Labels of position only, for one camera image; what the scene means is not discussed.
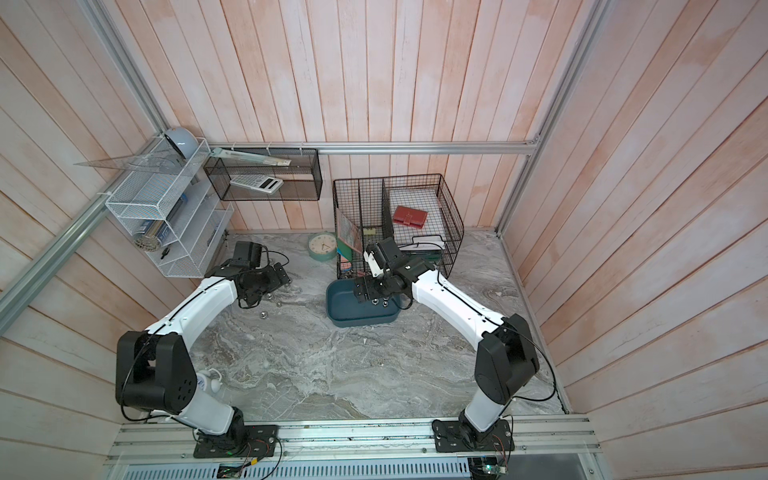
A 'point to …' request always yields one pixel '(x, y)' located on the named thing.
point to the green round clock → (322, 246)
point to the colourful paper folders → (349, 237)
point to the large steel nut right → (279, 304)
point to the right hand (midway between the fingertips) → (366, 287)
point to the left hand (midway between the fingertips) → (275, 285)
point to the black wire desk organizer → (372, 201)
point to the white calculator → (261, 183)
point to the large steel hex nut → (263, 314)
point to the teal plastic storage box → (344, 309)
